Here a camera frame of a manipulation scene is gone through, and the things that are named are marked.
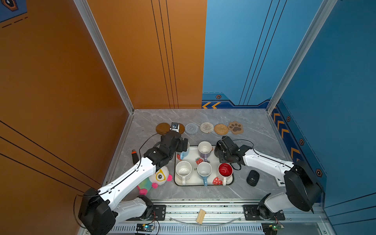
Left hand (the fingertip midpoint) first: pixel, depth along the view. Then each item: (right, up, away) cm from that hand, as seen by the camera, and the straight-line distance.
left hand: (179, 137), depth 80 cm
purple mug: (+16, -10, +16) cm, 24 cm away
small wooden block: (+12, -39, -8) cm, 41 cm away
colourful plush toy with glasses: (-10, -22, -1) cm, 24 cm away
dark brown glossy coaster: (-1, +3, +29) cm, 29 cm away
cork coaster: (+40, +4, +29) cm, 50 cm away
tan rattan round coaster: (+29, +3, +28) cm, 40 cm away
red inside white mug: (+27, -20, +6) cm, 34 cm away
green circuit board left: (-16, -43, -9) cm, 47 cm away
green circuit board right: (+46, -44, -9) cm, 64 cm away
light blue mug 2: (+15, -20, +5) cm, 25 cm away
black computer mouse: (+42, -24, +3) cm, 48 cm away
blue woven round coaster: (+7, +4, +28) cm, 30 cm away
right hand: (+25, -13, +9) cm, 29 cm away
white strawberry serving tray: (+9, -15, +12) cm, 22 cm away
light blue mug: (+3, -11, +7) cm, 13 cm away
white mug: (+2, -21, +7) cm, 22 cm away
